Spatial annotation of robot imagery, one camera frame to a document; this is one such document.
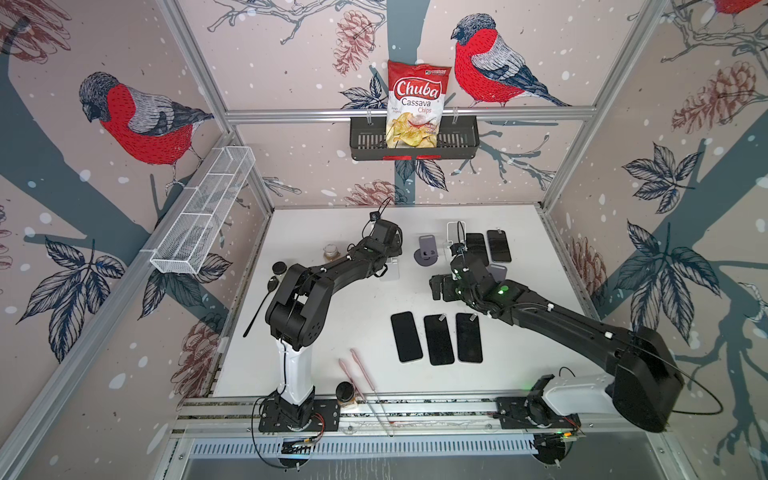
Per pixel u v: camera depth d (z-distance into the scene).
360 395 0.76
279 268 0.94
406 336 0.88
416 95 0.83
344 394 0.73
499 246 1.13
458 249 0.74
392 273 0.98
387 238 0.77
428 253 1.00
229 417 0.75
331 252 0.94
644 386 0.39
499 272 0.90
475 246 1.06
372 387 0.79
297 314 0.51
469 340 0.86
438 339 0.88
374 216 0.87
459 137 0.95
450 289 0.74
